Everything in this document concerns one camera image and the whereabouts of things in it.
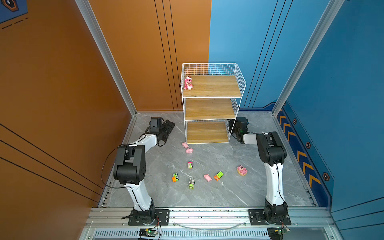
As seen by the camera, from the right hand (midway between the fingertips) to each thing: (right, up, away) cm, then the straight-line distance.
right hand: (224, 119), depth 108 cm
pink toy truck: (-24, -29, -19) cm, 42 cm away
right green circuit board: (+20, -54, -38) cm, 69 cm away
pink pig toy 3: (-14, -35, -23) cm, 44 cm away
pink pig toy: (-28, -18, -9) cm, 34 cm away
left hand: (-36, -5, -9) cm, 38 cm away
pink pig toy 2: (-25, -21, -12) cm, 35 cm away
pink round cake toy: (+6, -31, -21) cm, 39 cm away
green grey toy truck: (-23, -37, -25) cm, 50 cm away
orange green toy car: (-33, -35, -23) cm, 53 cm away
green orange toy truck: (-8, -34, -23) cm, 42 cm away
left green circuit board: (-43, -56, -37) cm, 80 cm away
